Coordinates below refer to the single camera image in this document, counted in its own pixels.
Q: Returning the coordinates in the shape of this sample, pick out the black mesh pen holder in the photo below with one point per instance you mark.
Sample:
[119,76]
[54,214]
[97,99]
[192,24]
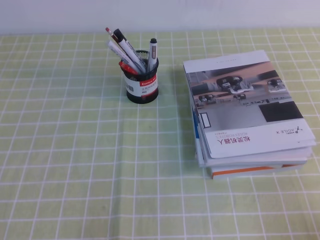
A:
[142,88]

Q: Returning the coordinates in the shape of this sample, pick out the blue-edged thin booklet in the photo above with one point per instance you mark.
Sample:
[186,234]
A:
[195,122]

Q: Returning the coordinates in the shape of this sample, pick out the green checkered tablecloth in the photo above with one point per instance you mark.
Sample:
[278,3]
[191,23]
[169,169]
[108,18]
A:
[79,161]

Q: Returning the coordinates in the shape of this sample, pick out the red pen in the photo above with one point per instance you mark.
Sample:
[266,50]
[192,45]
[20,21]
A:
[125,67]

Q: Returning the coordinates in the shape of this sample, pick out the top brochure with red text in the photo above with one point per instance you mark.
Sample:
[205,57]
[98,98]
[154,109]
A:
[248,64]

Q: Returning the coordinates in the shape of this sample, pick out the grey marker with black cap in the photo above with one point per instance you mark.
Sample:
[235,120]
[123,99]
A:
[152,54]

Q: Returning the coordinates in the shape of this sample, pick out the bottom book with orange stripe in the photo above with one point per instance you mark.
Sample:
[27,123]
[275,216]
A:
[218,173]

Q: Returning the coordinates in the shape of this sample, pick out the white middle book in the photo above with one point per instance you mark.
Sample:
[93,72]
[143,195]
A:
[250,160]

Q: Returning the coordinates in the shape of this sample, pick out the pencil with red eraser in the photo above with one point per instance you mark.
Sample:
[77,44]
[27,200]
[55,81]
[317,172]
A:
[111,34]

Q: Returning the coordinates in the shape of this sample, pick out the white pen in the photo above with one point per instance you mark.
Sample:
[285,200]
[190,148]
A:
[112,46]

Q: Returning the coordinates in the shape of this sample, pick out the white marker with black cap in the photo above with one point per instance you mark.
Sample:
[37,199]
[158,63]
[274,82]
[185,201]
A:
[129,50]

